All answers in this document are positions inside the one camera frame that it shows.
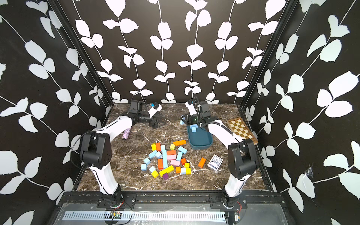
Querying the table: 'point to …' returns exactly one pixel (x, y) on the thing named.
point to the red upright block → (158, 146)
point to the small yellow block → (154, 174)
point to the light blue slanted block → (179, 156)
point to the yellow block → (153, 146)
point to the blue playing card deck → (215, 162)
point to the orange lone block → (201, 162)
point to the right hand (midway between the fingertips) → (181, 115)
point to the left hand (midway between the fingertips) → (164, 116)
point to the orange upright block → (160, 164)
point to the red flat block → (171, 152)
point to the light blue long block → (152, 154)
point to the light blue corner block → (144, 167)
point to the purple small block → (166, 176)
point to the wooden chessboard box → (239, 127)
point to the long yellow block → (167, 170)
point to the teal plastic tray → (201, 139)
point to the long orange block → (180, 142)
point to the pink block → (175, 162)
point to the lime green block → (172, 146)
